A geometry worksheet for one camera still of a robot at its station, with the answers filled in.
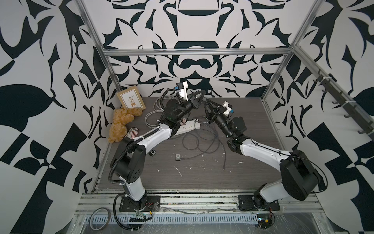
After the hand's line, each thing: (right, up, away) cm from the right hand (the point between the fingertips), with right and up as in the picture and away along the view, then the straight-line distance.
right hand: (205, 99), depth 69 cm
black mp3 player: (-30, -31, +22) cm, 48 cm away
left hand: (-1, +5, +3) cm, 6 cm away
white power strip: (-7, -14, +32) cm, 36 cm away
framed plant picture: (-49, +5, +36) cm, 61 cm away
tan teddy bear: (-52, -9, +28) cm, 60 cm away
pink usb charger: (-11, -11, +29) cm, 33 cm away
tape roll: (-46, -59, 0) cm, 75 cm away
